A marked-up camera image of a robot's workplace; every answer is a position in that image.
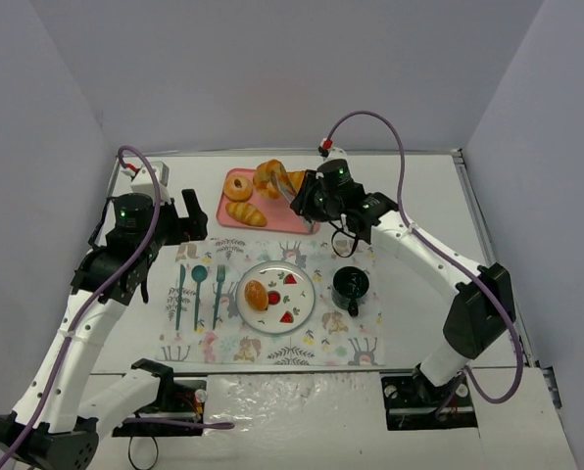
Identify metal tongs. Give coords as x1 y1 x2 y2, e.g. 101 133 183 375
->
270 171 315 234

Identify large curled croissant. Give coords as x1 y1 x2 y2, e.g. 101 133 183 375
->
253 160 290 200

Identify sesame bun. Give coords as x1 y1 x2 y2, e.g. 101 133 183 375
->
244 280 268 311

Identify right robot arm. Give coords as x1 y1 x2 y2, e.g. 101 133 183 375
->
281 159 524 404

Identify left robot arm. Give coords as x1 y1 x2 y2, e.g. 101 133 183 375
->
0 189 208 469

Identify striped croissant at tray back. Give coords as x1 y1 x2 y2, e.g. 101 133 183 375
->
288 170 306 193

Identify striped croissant at tray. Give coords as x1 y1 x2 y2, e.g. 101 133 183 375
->
288 170 306 193
225 202 268 227

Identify teal knife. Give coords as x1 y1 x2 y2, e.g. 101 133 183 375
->
174 264 186 334

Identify teal spoon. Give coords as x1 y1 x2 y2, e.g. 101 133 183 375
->
191 264 208 330

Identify striped croissant at tray front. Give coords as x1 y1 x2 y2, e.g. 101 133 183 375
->
225 202 268 227

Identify pink plastic tray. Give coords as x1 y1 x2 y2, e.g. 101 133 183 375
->
216 192 320 235

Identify teal fork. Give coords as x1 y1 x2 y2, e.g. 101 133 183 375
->
212 264 226 330

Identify dark green mug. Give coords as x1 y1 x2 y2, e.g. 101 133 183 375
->
331 266 369 317

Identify patterned animal placemat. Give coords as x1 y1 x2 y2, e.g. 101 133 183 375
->
156 238 384 367

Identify white plate with blue rim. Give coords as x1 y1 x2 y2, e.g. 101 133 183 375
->
235 260 316 336

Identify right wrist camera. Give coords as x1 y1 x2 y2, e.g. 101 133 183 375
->
317 138 348 162

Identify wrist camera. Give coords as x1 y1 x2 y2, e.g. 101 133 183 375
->
130 161 170 205
317 138 348 162

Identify sugared ring donut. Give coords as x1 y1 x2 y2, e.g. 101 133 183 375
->
223 174 253 202

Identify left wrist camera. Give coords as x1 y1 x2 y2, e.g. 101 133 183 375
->
130 161 170 205

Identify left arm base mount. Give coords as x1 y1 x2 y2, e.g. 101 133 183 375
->
111 380 207 438

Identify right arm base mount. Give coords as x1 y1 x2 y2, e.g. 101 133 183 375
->
381 372 478 431

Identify aluminium rail at table edge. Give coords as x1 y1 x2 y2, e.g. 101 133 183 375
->
451 149 562 414

